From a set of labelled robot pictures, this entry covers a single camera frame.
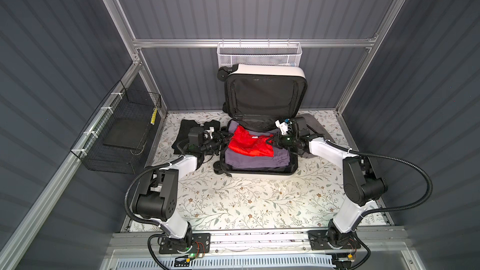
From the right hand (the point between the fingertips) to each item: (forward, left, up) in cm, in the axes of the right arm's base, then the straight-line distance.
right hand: (268, 142), depth 90 cm
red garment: (+3, +12, -4) cm, 13 cm away
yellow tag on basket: (+4, +52, +15) cm, 55 cm away
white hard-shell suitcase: (+17, +4, +16) cm, 23 cm away
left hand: (0, +17, +5) cm, 18 cm away
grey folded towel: (+22, -28, -10) cm, 37 cm away
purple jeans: (-6, -6, -6) cm, 10 cm away
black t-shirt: (+20, +48, -9) cm, 53 cm away
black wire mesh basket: (-11, +60, +19) cm, 64 cm away
